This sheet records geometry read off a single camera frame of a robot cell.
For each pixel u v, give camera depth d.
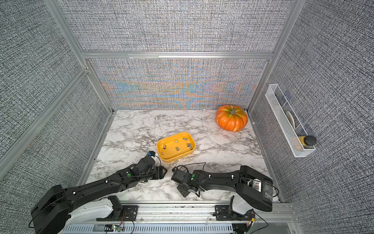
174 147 0.98
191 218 0.73
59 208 0.40
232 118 0.98
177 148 0.97
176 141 1.00
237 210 0.61
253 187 0.46
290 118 0.70
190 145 0.98
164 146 0.98
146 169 0.65
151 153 0.76
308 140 0.61
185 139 1.00
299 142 0.64
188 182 0.63
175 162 0.92
